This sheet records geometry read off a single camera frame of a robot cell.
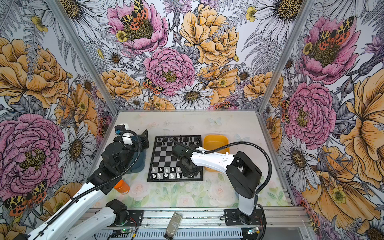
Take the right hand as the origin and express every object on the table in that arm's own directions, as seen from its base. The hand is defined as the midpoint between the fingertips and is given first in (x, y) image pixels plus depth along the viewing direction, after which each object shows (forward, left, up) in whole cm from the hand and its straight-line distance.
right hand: (192, 177), depth 83 cm
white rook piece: (+2, +21, -1) cm, 22 cm away
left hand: (+12, +25, +23) cm, 36 cm away
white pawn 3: (+5, +15, -1) cm, 16 cm away
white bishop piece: (+2, +15, -1) cm, 15 cm away
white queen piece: (+2, +8, -1) cm, 8 cm away
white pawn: (+6, +22, -1) cm, 23 cm away
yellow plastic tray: (+25, -14, -3) cm, 28 cm away
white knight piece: (+2, +18, -1) cm, 18 cm away
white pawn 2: (+6, +18, -1) cm, 19 cm away
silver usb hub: (-22, +9, 0) cm, 24 cm away
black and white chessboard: (+8, +16, -2) cm, 18 cm away
